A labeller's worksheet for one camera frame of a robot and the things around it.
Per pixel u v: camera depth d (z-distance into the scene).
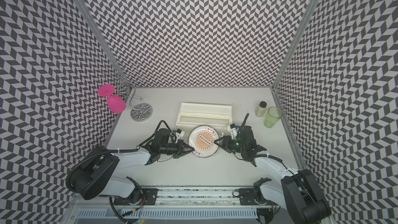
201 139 0.85
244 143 0.66
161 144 0.69
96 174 0.43
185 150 0.79
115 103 0.80
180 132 0.83
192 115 0.96
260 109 0.96
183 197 0.74
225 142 0.74
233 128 0.78
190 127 0.89
